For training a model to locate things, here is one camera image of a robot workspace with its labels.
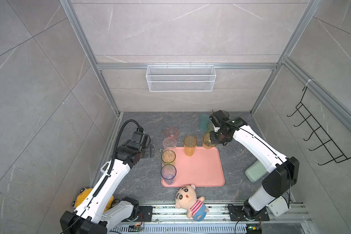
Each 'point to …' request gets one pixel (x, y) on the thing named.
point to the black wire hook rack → (327, 141)
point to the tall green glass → (168, 157)
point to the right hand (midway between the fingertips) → (214, 138)
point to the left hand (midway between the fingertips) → (143, 145)
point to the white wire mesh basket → (178, 78)
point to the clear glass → (169, 143)
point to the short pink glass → (172, 132)
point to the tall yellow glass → (190, 143)
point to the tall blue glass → (168, 172)
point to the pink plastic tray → (205, 168)
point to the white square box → (279, 206)
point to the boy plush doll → (186, 198)
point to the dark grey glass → (226, 114)
